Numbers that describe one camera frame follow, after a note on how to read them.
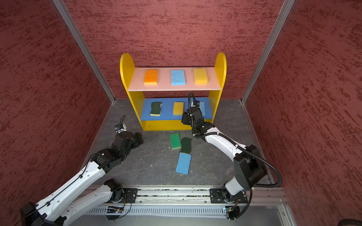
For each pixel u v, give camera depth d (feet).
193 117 2.07
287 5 2.32
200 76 2.43
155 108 3.12
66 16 2.43
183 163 2.79
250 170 1.43
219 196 2.42
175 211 2.54
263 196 2.47
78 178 1.51
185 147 3.04
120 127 2.15
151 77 2.43
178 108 3.04
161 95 3.99
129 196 2.44
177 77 2.44
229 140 1.65
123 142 1.83
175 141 3.12
